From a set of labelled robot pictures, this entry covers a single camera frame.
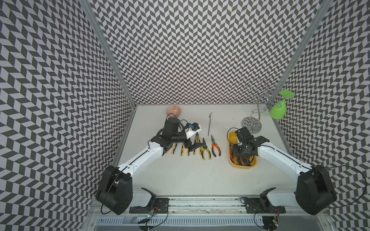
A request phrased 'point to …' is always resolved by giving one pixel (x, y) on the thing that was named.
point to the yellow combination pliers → (174, 149)
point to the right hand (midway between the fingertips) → (237, 154)
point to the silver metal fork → (210, 116)
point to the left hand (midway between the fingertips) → (199, 136)
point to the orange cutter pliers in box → (241, 160)
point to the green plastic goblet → (278, 111)
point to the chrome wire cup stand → (266, 97)
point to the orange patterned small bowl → (173, 110)
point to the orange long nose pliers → (214, 144)
